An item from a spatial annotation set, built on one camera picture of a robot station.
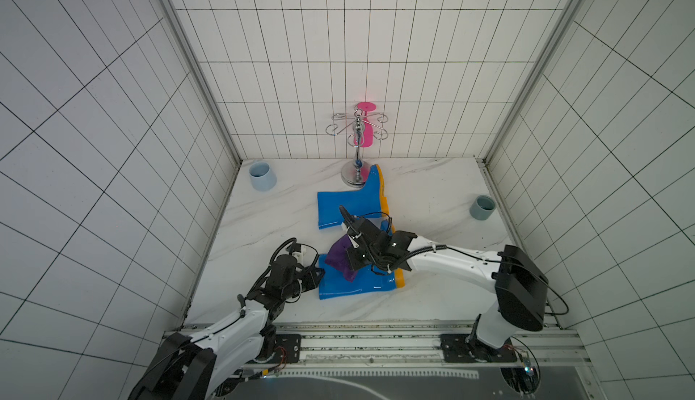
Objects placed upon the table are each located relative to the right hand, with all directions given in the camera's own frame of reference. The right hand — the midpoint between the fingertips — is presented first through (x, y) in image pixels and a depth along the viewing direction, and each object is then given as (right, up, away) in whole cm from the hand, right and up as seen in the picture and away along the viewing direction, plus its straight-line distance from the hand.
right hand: (345, 247), depth 83 cm
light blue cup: (-35, +23, +24) cm, 48 cm away
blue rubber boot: (-4, -11, -1) cm, 11 cm away
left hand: (-8, -10, +3) cm, 13 cm away
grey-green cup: (+51, +11, +15) cm, 54 cm away
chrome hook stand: (+3, +24, +33) cm, 41 cm away
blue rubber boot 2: (+8, +13, +15) cm, 22 cm away
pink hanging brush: (+8, +39, +27) cm, 48 cm away
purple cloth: (-3, -3, +2) cm, 5 cm away
